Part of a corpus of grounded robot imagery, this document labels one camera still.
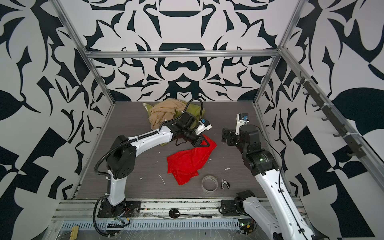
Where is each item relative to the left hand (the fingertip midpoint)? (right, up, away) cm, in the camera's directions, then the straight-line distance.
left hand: (211, 142), depth 81 cm
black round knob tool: (-18, -31, -9) cm, 38 cm away
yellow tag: (-63, -39, -13) cm, 75 cm away
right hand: (+10, +8, -9) cm, 16 cm away
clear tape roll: (-1, -22, +1) cm, 22 cm away
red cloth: (-14, -12, 0) cm, 18 cm away
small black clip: (+7, -21, +1) cm, 23 cm away
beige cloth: (-29, +19, +27) cm, 44 cm away
